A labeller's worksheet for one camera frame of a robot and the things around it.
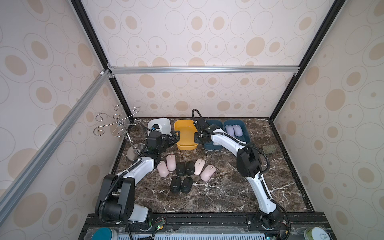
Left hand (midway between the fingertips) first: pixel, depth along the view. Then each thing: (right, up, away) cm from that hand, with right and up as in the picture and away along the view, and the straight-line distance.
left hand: (179, 133), depth 86 cm
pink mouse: (+11, -20, +6) cm, 24 cm away
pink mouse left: (-6, -18, +7) cm, 20 cm away
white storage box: (-14, +7, +27) cm, 31 cm away
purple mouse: (+34, +2, +23) cm, 41 cm away
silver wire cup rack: (-30, +2, -9) cm, 31 cm away
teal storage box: (+18, -9, +14) cm, 24 cm away
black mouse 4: (+4, -29, -3) cm, 30 cm away
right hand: (+14, -4, +16) cm, 22 cm away
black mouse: (0, -22, +4) cm, 22 cm away
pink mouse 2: (+17, -23, +3) cm, 28 cm away
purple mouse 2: (+40, +2, +23) cm, 46 cm away
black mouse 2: (+6, -21, +3) cm, 22 cm away
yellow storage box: (+3, +3, +22) cm, 23 cm away
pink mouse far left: (-10, -22, +4) cm, 25 cm away
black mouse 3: (-2, -29, -1) cm, 30 cm away
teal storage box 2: (+45, -3, +20) cm, 49 cm away
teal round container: (-31, -44, -21) cm, 57 cm away
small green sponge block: (+58, -11, +12) cm, 61 cm away
